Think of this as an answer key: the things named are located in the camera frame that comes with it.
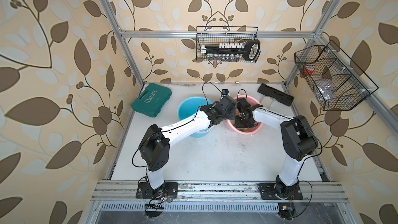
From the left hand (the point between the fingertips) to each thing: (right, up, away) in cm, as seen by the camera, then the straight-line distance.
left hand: (230, 109), depth 82 cm
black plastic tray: (+43, +6, +27) cm, 51 cm away
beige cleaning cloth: (+9, -12, +9) cm, 17 cm away
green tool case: (-51, +4, +23) cm, 56 cm away
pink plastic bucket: (0, -7, -4) cm, 8 cm away
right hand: (+9, -11, +15) cm, 20 cm away
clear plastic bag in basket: (+44, +9, -10) cm, 46 cm away
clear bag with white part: (+29, +3, +24) cm, 38 cm away
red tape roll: (+46, +22, +6) cm, 52 cm away
